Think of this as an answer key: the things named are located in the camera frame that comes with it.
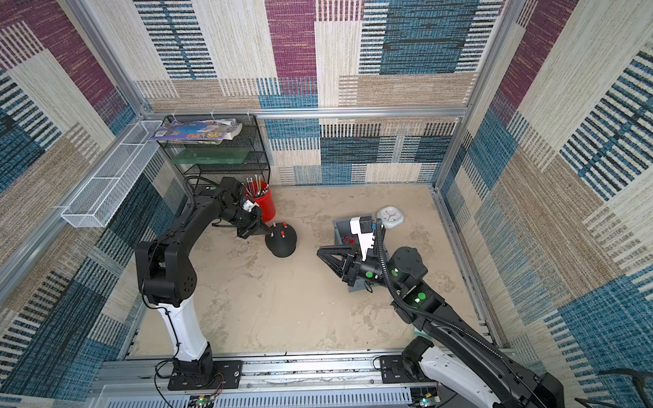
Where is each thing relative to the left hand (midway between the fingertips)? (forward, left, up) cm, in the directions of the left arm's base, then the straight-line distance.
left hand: (273, 230), depth 88 cm
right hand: (-21, -17, +18) cm, 33 cm away
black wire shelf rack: (+38, +12, -3) cm, 40 cm away
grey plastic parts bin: (+6, -25, -12) cm, 29 cm away
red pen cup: (+16, +7, +2) cm, 17 cm away
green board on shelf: (+26, +24, +12) cm, 37 cm away
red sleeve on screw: (0, -3, -2) cm, 4 cm away
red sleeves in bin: (+4, -28, -14) cm, 32 cm away
